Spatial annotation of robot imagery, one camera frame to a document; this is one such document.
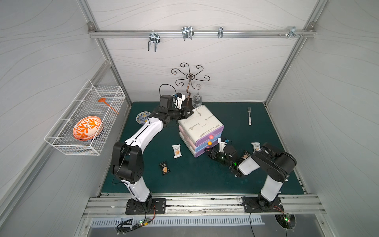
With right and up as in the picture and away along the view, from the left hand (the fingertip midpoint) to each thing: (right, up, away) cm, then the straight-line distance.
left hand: (193, 113), depth 84 cm
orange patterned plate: (-47, -7, -20) cm, 51 cm away
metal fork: (+43, -5, +26) cm, 51 cm away
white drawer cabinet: (+4, -10, -5) cm, 12 cm away
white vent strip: (-31, -55, -12) cm, 64 cm away
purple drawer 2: (+5, -24, +6) cm, 25 cm away
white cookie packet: (-10, -25, +9) cm, 28 cm away
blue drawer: (+2, -20, -3) cm, 20 cm away
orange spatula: (-49, +7, -5) cm, 50 cm away
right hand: (+8, -23, +7) cm, 25 cm away
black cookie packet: (-16, -33, +1) cm, 37 cm away
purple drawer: (+9, -13, -5) cm, 17 cm away
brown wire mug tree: (-2, +23, +10) cm, 25 cm away
